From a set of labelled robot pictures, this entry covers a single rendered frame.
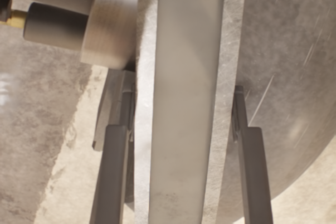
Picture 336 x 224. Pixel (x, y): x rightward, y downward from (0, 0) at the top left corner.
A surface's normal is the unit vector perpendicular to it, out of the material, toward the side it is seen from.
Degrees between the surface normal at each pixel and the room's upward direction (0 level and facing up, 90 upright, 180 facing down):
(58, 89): 0
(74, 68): 0
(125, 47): 20
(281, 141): 3
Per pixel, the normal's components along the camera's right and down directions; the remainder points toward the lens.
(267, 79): 0.03, 0.61
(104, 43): -0.12, 0.91
